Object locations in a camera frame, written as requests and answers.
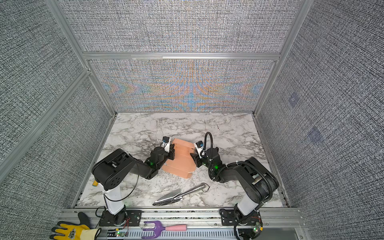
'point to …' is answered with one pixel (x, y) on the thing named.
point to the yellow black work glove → (75, 231)
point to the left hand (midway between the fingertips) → (174, 145)
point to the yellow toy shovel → (95, 183)
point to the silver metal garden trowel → (177, 195)
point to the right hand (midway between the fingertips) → (193, 151)
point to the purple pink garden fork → (158, 228)
